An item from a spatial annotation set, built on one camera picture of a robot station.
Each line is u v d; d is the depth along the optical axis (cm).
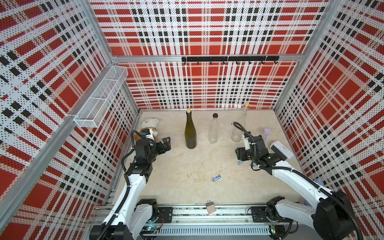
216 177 86
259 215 73
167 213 73
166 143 73
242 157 75
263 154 63
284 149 91
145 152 60
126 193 47
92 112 92
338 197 41
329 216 39
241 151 75
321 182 79
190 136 92
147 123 102
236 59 89
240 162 92
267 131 100
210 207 75
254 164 62
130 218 44
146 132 69
